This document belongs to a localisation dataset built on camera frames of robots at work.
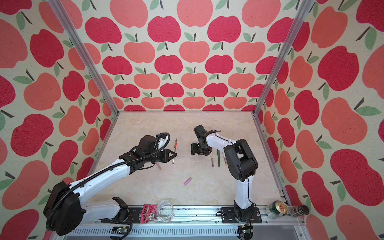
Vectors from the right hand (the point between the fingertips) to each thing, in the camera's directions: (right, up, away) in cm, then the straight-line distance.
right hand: (198, 152), depth 97 cm
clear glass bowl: (-18, -28, -19) cm, 38 cm away
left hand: (-12, +1, -19) cm, 22 cm away
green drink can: (+35, -21, -29) cm, 50 cm away
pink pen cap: (-7, -15, -11) cm, 20 cm away
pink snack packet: (-26, -27, -22) cm, 43 cm away
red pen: (-13, +7, -17) cm, 22 cm away
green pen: (+13, -4, -1) cm, 14 cm away
